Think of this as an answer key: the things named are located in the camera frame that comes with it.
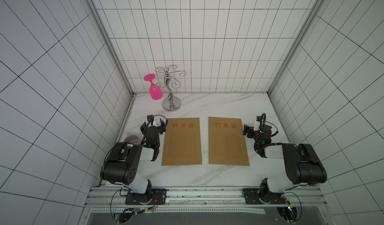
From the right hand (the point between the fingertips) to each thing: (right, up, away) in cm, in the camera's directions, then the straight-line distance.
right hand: (254, 123), depth 95 cm
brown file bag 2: (-18, -13, -3) cm, 23 cm away
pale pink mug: (-78, -9, -5) cm, 78 cm away
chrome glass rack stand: (-58, +12, +16) cm, 61 cm away
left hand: (-66, +1, -2) cm, 66 cm away
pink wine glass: (-65, +22, +4) cm, 69 cm away
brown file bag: (-47, -11, -3) cm, 48 cm away
